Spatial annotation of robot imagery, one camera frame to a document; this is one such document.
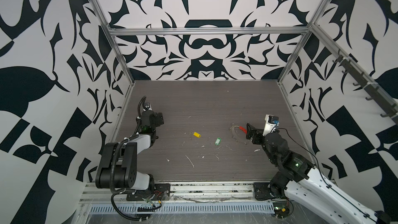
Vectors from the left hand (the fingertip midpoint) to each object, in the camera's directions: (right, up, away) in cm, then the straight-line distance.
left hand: (149, 112), depth 92 cm
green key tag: (+39, -17, -2) cm, 43 cm away
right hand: (+56, -4, -17) cm, 58 cm away
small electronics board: (+66, -42, -21) cm, 81 cm away
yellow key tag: (+27, -13, +2) cm, 30 cm away
